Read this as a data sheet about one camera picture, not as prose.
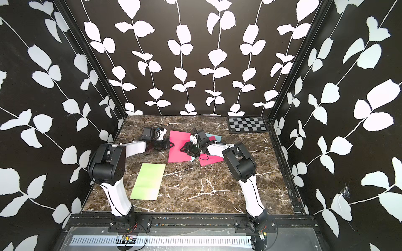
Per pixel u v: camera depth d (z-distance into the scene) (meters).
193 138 0.95
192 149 0.88
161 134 0.92
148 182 0.89
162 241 0.70
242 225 0.73
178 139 1.07
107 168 0.52
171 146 0.97
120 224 0.67
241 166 0.56
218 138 1.08
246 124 1.14
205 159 0.88
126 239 0.70
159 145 0.88
